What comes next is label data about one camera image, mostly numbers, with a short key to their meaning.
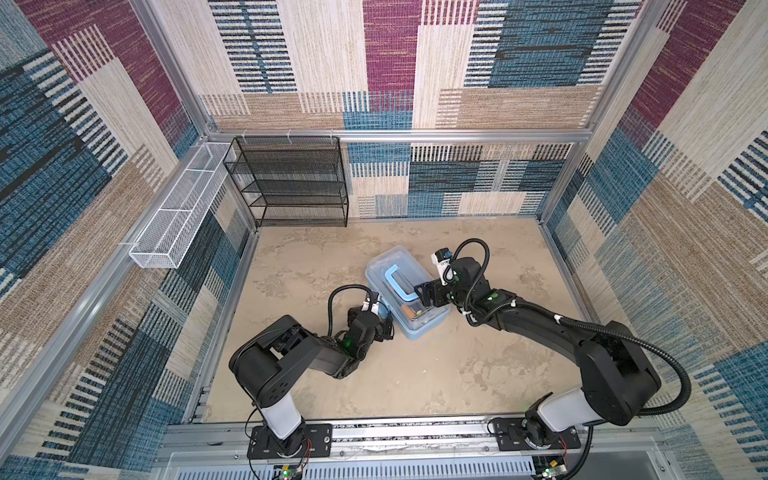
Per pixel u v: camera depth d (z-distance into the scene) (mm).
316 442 735
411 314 843
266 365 481
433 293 778
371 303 786
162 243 700
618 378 435
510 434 739
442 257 776
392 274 910
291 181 1093
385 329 831
